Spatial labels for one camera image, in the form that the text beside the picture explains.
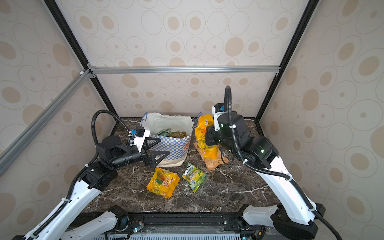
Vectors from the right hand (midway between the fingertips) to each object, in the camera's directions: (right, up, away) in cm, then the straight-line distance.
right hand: (208, 129), depth 60 cm
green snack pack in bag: (-24, -1, +35) cm, 42 cm away
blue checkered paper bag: (-19, -2, +43) cm, 47 cm away
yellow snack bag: (0, -9, +1) cm, 9 cm away
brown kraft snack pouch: (+4, -20, +30) cm, 36 cm away
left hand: (-17, -8, -1) cm, 18 cm away
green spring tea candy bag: (-6, -26, +24) cm, 36 cm away
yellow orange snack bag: (-23, -28, +20) cm, 41 cm away
